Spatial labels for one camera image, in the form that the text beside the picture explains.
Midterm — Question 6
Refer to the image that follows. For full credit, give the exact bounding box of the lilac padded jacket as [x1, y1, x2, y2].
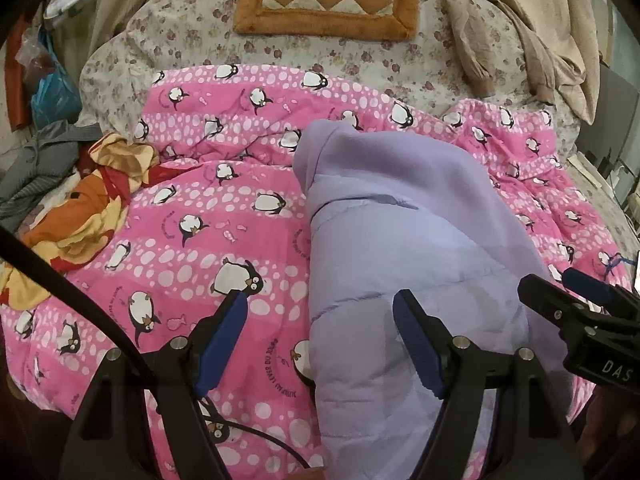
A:
[294, 119, 573, 479]

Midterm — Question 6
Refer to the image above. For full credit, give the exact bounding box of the orange yellow cartoon blanket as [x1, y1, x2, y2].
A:
[0, 132, 181, 311]

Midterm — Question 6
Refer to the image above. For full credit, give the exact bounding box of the pink penguin print quilt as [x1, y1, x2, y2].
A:
[0, 62, 637, 480]

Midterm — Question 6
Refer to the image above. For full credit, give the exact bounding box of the beige garment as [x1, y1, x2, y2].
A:
[445, 0, 600, 124]

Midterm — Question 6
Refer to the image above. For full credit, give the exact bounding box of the grey striped shirt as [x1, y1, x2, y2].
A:
[1, 120, 102, 232]

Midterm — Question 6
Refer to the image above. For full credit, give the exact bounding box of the blue plastic bag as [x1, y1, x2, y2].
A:
[30, 28, 82, 130]

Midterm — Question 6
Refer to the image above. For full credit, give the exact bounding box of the red cloth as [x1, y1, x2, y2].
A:
[4, 15, 32, 131]

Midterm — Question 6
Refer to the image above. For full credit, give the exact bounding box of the orange checkered cushion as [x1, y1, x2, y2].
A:
[233, 0, 419, 41]

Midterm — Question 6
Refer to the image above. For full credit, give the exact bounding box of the floral bed sheet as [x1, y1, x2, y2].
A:
[79, 0, 585, 153]

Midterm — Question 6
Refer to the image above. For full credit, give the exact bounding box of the clear plastic bag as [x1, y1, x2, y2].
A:
[14, 0, 96, 79]

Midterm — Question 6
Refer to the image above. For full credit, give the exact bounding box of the black cable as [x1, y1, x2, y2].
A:
[0, 224, 317, 476]

